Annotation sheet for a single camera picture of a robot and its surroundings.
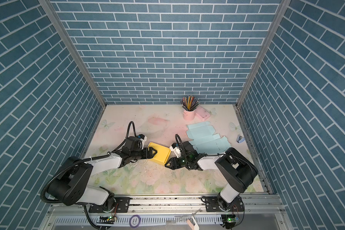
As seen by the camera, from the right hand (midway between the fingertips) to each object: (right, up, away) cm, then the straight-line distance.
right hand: (166, 164), depth 85 cm
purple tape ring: (-16, -24, -17) cm, 33 cm away
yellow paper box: (-3, +5, +4) cm, 7 cm away
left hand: (-9, +6, +5) cm, 12 cm away
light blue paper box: (+24, +13, +12) cm, 30 cm away
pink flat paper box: (+25, +32, +28) cm, 49 cm away
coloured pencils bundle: (+16, +39, +19) cm, 46 cm away
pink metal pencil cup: (+15, +30, +20) cm, 39 cm away
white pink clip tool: (+14, -22, -17) cm, 31 cm away
